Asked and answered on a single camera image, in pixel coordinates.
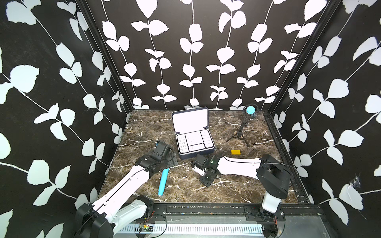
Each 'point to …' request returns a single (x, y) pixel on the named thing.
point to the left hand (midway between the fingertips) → (171, 158)
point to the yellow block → (235, 152)
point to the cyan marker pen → (162, 182)
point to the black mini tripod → (239, 133)
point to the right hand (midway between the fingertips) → (203, 179)
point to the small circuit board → (147, 228)
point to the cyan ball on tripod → (250, 109)
